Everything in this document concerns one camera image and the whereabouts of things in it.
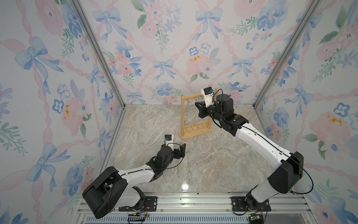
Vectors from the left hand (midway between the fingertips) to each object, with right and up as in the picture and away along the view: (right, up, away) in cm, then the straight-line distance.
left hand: (180, 143), depth 85 cm
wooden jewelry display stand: (+7, +7, +11) cm, 15 cm away
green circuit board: (+40, -38, -12) cm, 56 cm away
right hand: (+9, +24, -9) cm, 27 cm away
